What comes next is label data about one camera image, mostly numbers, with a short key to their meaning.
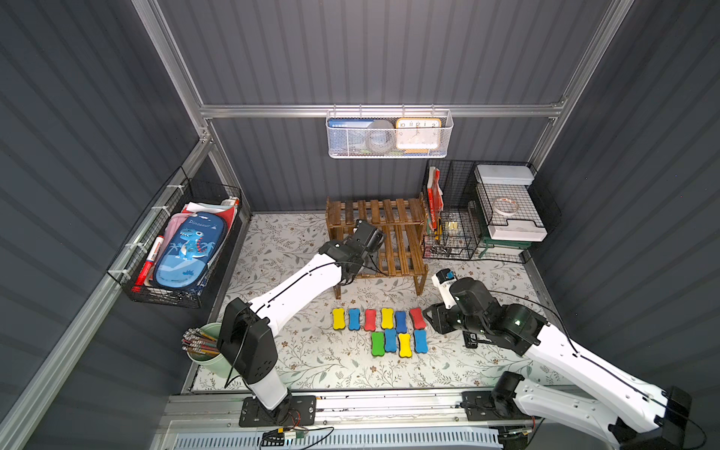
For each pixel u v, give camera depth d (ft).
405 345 2.76
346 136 2.75
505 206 3.11
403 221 2.70
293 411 2.42
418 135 2.91
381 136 2.95
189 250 2.11
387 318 2.93
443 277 2.15
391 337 2.80
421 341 2.76
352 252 1.95
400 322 2.91
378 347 2.76
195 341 2.23
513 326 1.65
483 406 2.41
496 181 3.35
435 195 3.77
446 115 2.92
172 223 2.37
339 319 2.92
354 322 2.92
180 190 2.53
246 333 1.39
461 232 3.76
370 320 2.93
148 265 2.11
